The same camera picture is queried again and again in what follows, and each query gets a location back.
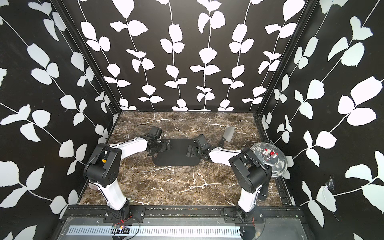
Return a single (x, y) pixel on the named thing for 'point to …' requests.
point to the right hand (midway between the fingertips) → (193, 152)
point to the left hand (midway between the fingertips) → (167, 146)
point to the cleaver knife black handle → (221, 142)
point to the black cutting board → (177, 155)
